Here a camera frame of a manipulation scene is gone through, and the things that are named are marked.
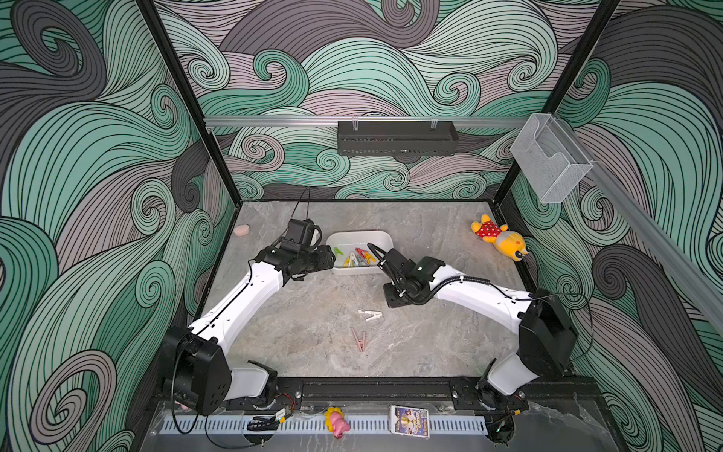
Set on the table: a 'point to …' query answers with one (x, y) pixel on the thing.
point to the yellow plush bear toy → (510, 243)
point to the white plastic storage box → (348, 241)
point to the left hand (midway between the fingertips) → (329, 255)
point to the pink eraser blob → (241, 230)
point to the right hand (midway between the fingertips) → (390, 301)
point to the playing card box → (409, 421)
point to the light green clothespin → (336, 250)
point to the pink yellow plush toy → (334, 420)
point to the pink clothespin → (361, 343)
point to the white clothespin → (375, 314)
